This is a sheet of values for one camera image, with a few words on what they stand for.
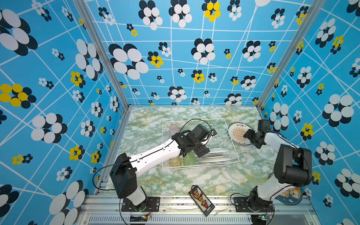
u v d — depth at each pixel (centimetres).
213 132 65
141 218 71
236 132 102
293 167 46
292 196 77
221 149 94
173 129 94
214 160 74
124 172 41
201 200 74
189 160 85
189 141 56
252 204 68
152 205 73
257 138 74
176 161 82
